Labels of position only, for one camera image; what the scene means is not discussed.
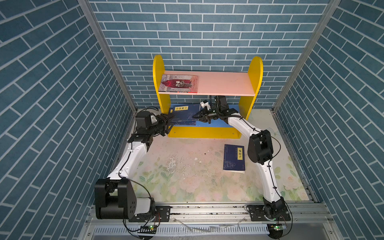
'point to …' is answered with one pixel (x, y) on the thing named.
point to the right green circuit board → (275, 230)
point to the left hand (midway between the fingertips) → (179, 118)
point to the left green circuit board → (148, 229)
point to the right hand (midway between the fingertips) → (194, 118)
